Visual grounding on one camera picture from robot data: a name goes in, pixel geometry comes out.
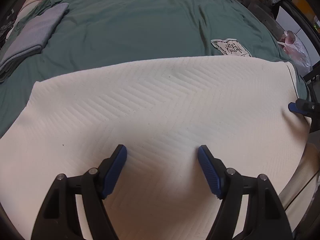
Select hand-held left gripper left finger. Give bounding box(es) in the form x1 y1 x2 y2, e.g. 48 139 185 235
30 144 127 240

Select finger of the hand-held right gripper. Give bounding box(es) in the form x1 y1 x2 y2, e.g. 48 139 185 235
288 99 316 117

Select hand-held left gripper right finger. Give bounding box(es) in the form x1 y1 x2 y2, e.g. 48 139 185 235
197 145 293 240

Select cream textured pants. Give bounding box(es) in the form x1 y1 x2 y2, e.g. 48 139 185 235
0 55 312 240

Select translucent plastic bag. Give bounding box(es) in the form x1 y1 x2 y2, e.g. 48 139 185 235
278 30 312 77

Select white printed patch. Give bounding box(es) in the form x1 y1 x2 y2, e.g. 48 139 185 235
211 38 252 58

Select black metal rack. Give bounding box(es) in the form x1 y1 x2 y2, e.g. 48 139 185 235
275 0 320 80

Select yellow box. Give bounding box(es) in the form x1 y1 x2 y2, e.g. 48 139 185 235
291 0 318 18

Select green duvet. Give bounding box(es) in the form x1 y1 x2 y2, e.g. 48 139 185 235
0 0 310 138

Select grey folded cloth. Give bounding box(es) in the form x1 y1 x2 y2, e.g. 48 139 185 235
0 3 70 83

